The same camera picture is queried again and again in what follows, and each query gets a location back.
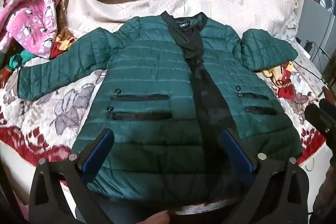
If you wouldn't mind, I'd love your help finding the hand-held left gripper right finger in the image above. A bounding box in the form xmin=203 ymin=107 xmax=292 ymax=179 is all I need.
xmin=220 ymin=130 xmax=313 ymax=224

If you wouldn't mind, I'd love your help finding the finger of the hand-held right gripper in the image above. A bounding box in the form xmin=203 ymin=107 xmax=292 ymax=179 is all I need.
xmin=304 ymin=98 xmax=336 ymax=141

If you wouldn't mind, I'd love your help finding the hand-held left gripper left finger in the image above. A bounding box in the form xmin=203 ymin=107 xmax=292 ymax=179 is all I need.
xmin=29 ymin=128 xmax=115 ymax=224

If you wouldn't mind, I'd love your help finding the small green cloth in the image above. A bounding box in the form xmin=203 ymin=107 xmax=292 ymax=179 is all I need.
xmin=8 ymin=49 xmax=37 ymax=67

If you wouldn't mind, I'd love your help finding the person's left hand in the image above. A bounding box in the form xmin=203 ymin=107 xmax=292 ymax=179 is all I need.
xmin=143 ymin=210 xmax=169 ymax=224

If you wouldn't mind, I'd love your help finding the green quilted jacket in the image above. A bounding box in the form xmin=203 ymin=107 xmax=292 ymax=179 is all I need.
xmin=17 ymin=11 xmax=303 ymax=204

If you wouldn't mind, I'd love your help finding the red white floral fleece blanket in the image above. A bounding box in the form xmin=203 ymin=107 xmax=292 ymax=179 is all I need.
xmin=0 ymin=14 xmax=328 ymax=165

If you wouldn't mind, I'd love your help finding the black cable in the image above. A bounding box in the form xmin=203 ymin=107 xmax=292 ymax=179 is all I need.
xmin=293 ymin=58 xmax=326 ymax=83

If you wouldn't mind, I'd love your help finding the orange yellow printed cloth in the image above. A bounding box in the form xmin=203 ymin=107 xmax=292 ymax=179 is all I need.
xmin=50 ymin=28 xmax=296 ymax=98

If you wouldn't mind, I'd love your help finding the pink penguin print garment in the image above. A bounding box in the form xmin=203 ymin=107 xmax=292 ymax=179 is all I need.
xmin=0 ymin=0 xmax=74 ymax=59

